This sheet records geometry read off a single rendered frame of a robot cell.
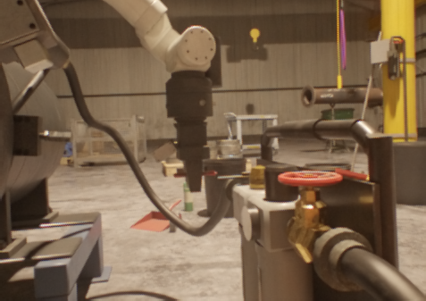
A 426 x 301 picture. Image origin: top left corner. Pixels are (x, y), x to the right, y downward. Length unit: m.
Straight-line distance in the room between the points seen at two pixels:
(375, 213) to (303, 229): 0.08
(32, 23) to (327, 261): 0.54
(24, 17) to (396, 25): 3.42
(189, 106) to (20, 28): 0.29
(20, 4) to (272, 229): 0.51
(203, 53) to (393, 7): 3.28
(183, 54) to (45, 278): 0.67
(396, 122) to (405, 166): 1.05
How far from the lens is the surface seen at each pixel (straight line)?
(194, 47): 0.60
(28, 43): 0.64
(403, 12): 3.78
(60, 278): 0.99
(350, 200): 0.42
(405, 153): 2.63
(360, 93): 7.97
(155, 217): 2.31
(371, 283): 0.31
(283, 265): 0.48
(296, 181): 0.38
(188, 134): 0.60
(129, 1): 0.63
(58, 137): 0.71
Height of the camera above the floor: 0.56
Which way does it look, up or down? 1 degrees down
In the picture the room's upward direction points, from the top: 3 degrees counter-clockwise
